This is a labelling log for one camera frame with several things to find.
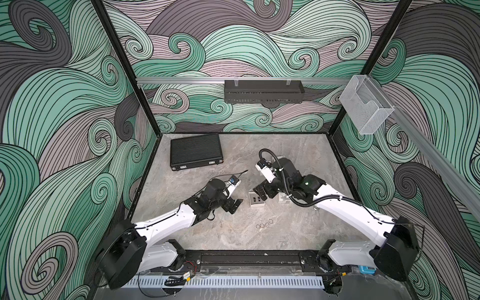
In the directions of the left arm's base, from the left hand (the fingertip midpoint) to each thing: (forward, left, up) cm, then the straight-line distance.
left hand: (234, 191), depth 83 cm
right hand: (0, -11, +6) cm, 13 cm away
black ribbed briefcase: (+26, +22, -4) cm, 35 cm away
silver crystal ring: (-11, -15, -11) cm, 21 cm away
